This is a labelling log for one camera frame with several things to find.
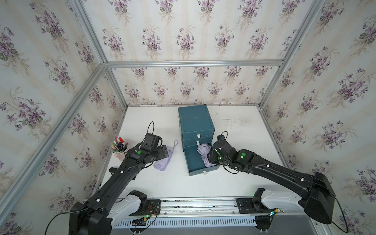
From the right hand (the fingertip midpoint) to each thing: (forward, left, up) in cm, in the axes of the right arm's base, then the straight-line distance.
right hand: (210, 156), depth 79 cm
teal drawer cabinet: (+10, +7, +12) cm, 17 cm away
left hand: (+1, +27, +1) cm, 27 cm away
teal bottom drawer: (0, +8, -11) cm, 14 cm away
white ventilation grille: (-29, +13, -12) cm, 34 cm away
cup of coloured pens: (+4, +53, 0) cm, 53 cm away
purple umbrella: (-2, +28, -8) cm, 29 cm away
